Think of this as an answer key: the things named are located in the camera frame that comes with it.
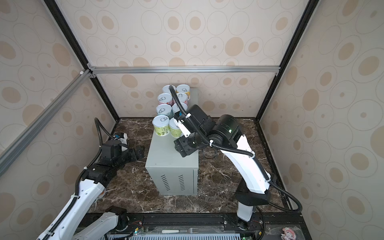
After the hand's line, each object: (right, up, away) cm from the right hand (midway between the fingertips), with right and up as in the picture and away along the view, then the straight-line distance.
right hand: (183, 143), depth 59 cm
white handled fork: (+3, -43, +12) cm, 44 cm away
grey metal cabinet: (-5, -13, +3) cm, 14 cm away
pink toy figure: (+48, -42, +10) cm, 65 cm away
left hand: (-23, -3, +17) cm, 29 cm away
